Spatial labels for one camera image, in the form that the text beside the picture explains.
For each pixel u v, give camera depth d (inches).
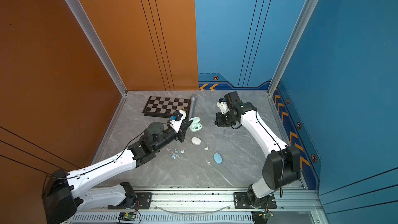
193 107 42.6
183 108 40.4
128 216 28.3
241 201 28.5
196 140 35.9
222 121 28.5
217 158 33.8
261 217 27.6
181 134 24.7
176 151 35.1
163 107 42.3
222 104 30.4
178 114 23.0
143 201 28.6
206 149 35.2
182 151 35.0
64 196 15.2
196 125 28.1
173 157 34.2
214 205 28.6
